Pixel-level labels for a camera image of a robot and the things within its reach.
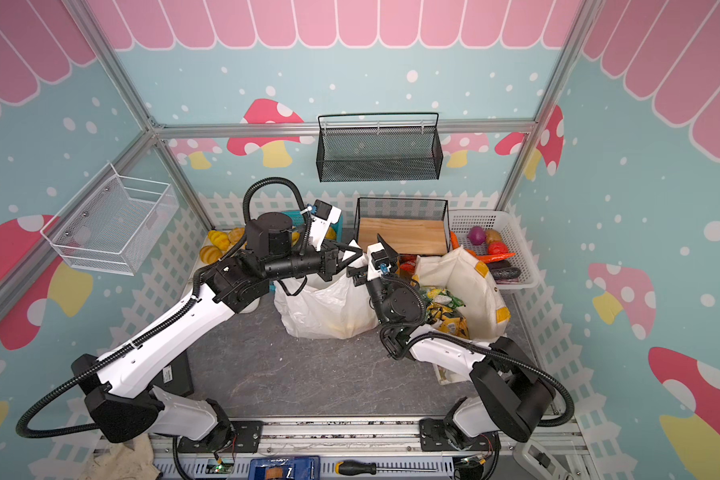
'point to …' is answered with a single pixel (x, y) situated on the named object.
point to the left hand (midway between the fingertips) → (360, 260)
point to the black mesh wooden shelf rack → (412, 226)
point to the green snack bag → (455, 302)
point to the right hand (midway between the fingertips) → (363, 240)
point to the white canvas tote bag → (474, 288)
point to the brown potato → (492, 235)
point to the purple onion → (476, 235)
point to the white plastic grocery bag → (319, 308)
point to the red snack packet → (407, 263)
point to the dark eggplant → (505, 272)
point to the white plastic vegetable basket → (462, 220)
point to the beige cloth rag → (133, 460)
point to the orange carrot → (491, 258)
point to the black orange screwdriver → (354, 467)
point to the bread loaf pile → (222, 243)
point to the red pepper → (497, 248)
